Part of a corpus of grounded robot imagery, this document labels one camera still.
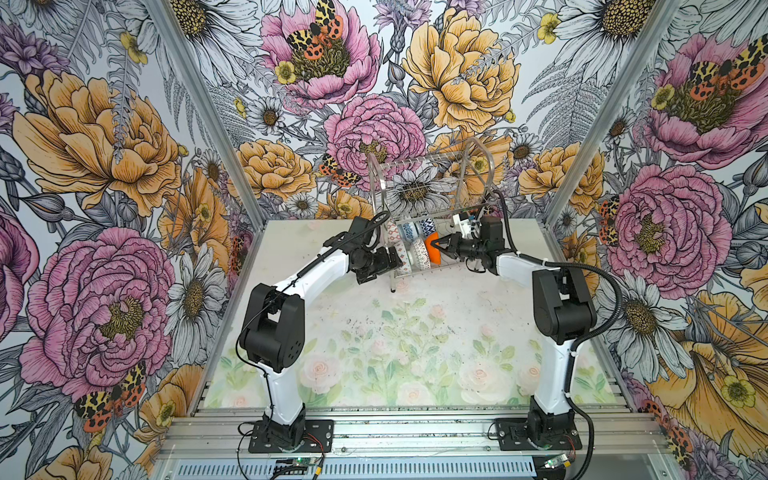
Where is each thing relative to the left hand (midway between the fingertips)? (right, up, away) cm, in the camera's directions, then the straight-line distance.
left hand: (389, 275), depth 91 cm
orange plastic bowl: (+14, +7, +6) cm, 17 cm away
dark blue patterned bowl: (+1, +13, +11) cm, 17 cm away
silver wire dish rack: (+14, +28, +27) cm, 41 cm away
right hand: (+14, +8, +5) cm, 17 cm away
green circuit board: (+39, -42, -19) cm, 61 cm away
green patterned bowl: (+5, +1, +4) cm, 6 cm away
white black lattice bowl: (+10, +6, +5) cm, 13 cm away
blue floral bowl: (+7, +14, +12) cm, 19 cm away
